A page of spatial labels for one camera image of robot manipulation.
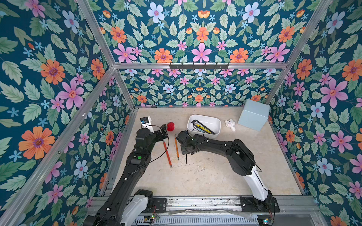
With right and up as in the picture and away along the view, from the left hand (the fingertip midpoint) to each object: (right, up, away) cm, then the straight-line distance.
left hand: (159, 125), depth 77 cm
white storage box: (+34, +1, +31) cm, 46 cm away
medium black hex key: (+22, -3, +29) cm, 37 cm away
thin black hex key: (+14, -22, +14) cm, 30 cm away
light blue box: (+61, +6, +18) cm, 64 cm away
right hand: (+14, -17, +18) cm, 28 cm away
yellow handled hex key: (+27, -4, +28) cm, 39 cm away
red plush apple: (+2, -2, +28) cm, 28 cm away
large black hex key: (+27, -2, +31) cm, 41 cm away
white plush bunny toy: (+47, 0, +28) cm, 55 cm away
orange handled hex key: (+8, -17, +18) cm, 26 cm away
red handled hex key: (+2, -20, +16) cm, 26 cm away
